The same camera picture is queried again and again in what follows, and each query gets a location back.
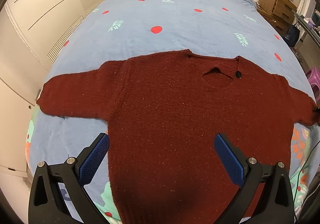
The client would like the dark red knitted sweater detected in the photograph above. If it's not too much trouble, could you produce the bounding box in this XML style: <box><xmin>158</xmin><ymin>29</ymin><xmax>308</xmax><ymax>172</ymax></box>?
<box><xmin>37</xmin><ymin>50</ymin><xmax>319</xmax><ymax>223</ymax></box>

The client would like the purple plastic stool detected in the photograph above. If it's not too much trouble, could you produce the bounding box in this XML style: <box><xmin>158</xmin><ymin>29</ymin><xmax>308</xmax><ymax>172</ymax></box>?
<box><xmin>306</xmin><ymin>67</ymin><xmax>320</xmax><ymax>102</ymax></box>

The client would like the dark blue bag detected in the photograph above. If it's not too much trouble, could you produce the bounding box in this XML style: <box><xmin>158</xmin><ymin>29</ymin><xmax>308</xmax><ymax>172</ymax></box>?
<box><xmin>283</xmin><ymin>24</ymin><xmax>300</xmax><ymax>48</ymax></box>

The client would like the grey desk edge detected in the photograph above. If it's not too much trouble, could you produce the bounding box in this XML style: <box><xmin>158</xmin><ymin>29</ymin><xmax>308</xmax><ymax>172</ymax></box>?
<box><xmin>294</xmin><ymin>12</ymin><xmax>320</xmax><ymax>50</ymax></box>

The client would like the wooden drawer cabinet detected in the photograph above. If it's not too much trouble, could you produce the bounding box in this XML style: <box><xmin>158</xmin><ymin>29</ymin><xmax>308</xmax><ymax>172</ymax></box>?
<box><xmin>257</xmin><ymin>0</ymin><xmax>297</xmax><ymax>36</ymax></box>

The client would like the blue patterned bed blanket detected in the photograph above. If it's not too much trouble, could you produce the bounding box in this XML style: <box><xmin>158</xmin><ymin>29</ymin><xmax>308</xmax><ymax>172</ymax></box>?
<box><xmin>26</xmin><ymin>0</ymin><xmax>319</xmax><ymax>222</ymax></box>

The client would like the white wardrobe with louvres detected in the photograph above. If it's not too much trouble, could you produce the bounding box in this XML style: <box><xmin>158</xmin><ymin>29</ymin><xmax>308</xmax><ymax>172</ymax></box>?
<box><xmin>1</xmin><ymin>0</ymin><xmax>103</xmax><ymax>177</ymax></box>

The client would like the black cable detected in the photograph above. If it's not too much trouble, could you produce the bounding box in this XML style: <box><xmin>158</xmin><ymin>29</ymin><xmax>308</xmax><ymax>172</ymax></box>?
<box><xmin>292</xmin><ymin>138</ymin><xmax>320</xmax><ymax>224</ymax></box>

